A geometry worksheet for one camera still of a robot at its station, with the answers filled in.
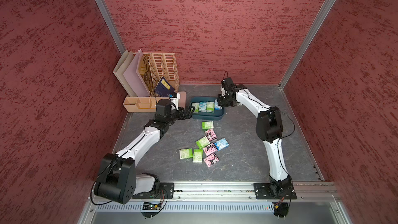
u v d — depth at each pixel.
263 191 0.74
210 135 0.91
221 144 0.87
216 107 1.00
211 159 0.81
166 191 0.75
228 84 0.82
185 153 0.84
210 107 1.04
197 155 0.83
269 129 0.60
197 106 1.04
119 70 0.87
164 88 1.06
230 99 0.86
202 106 1.03
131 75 0.91
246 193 0.74
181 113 0.74
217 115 0.97
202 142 0.88
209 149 0.85
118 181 0.41
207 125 0.95
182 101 1.11
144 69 1.02
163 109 0.63
